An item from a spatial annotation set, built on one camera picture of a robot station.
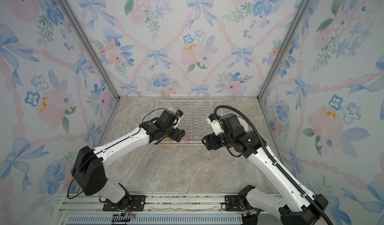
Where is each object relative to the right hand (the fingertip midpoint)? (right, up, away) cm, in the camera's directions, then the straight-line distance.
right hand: (208, 137), depth 72 cm
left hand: (-16, +3, +12) cm, 20 cm away
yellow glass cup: (-20, -2, +3) cm, 20 cm away
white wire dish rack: (-7, +5, +26) cm, 27 cm away
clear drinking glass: (+1, -13, +18) cm, 22 cm away
